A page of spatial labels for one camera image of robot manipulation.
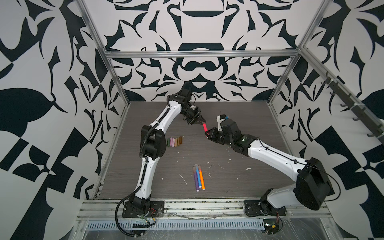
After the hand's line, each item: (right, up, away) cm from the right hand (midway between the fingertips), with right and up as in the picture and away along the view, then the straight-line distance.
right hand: (203, 132), depth 81 cm
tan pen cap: (-17, -8, +16) cm, 24 cm away
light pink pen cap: (-18, -8, +16) cm, 25 cm away
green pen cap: (-22, -8, +16) cm, 28 cm away
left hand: (+1, +8, +8) cm, 11 cm away
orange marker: (-1, -25, +2) cm, 25 cm away
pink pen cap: (-20, -7, +16) cm, 26 cm away
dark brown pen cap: (-14, -6, +18) cm, 24 cm away
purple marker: (-4, -26, +2) cm, 26 cm away
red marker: (+1, +3, +4) cm, 5 cm away
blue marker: (-4, -19, +7) cm, 21 cm away
